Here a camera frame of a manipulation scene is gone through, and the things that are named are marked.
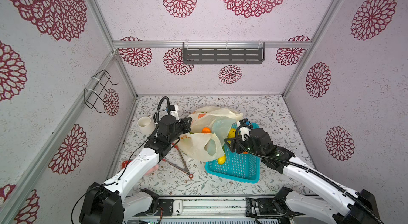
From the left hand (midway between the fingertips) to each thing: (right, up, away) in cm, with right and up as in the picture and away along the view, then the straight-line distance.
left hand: (191, 121), depth 80 cm
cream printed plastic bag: (+10, -5, +13) cm, 17 cm away
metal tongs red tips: (-1, -29, +3) cm, 29 cm away
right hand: (+19, -7, -4) cm, 21 cm away
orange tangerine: (+8, -6, +10) cm, 14 cm away
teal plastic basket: (+28, -26, +7) cm, 39 cm away
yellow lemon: (+15, -22, +5) cm, 27 cm away
